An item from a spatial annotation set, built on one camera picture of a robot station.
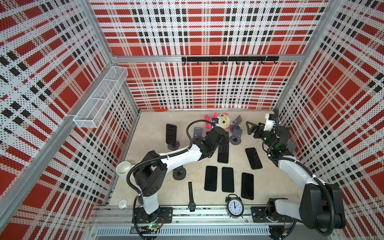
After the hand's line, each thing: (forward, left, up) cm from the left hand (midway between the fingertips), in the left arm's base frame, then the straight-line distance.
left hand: (222, 134), depth 85 cm
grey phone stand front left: (-16, +25, -15) cm, 34 cm away
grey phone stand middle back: (+9, +14, -10) cm, 20 cm away
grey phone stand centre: (+7, -12, -10) cm, 17 cm away
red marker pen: (+41, +47, -20) cm, 66 cm away
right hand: (+3, -17, +6) cm, 18 cm away
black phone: (+4, +31, -5) cm, 32 cm away
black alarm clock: (-35, -4, -15) cm, 38 cm away
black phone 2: (-1, -3, -21) cm, 21 cm away
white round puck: (-32, +54, -16) cm, 65 cm away
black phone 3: (-20, -3, -18) cm, 27 cm away
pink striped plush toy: (+19, -4, -10) cm, 22 cm away
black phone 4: (-23, -14, -19) cm, 33 cm away
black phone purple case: (-19, +7, -17) cm, 27 cm away
